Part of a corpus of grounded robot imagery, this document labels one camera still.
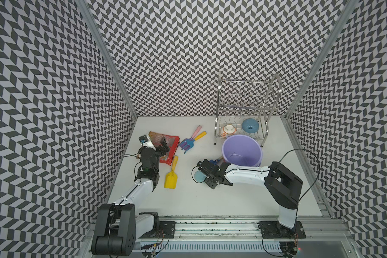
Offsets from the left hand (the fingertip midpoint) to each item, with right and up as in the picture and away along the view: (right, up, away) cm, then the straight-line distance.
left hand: (156, 141), depth 86 cm
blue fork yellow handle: (+15, -3, +17) cm, 23 cm away
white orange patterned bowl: (+41, +5, +14) cm, 44 cm away
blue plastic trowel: (+24, -20, +2) cm, 31 cm away
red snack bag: (+6, -2, +15) cm, 16 cm away
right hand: (+31, -22, +4) cm, 38 cm away
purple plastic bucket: (+48, -5, +4) cm, 48 cm away
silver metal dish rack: (+47, +18, -3) cm, 50 cm away
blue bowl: (+57, +9, +19) cm, 60 cm away
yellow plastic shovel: (+8, -21, +1) cm, 22 cm away
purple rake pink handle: (+22, +6, +20) cm, 30 cm away
